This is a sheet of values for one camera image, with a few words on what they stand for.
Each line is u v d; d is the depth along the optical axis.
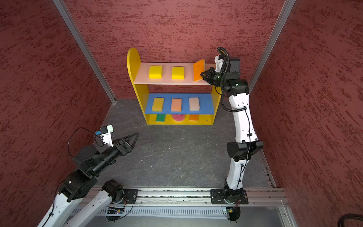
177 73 0.76
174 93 1.14
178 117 1.03
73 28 0.78
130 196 0.74
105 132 0.55
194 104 0.98
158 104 0.97
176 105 0.95
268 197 0.76
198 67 0.74
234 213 0.71
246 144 0.47
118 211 0.71
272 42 0.85
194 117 1.06
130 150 0.54
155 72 0.76
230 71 0.53
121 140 0.62
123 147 0.53
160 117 1.07
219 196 0.74
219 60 0.64
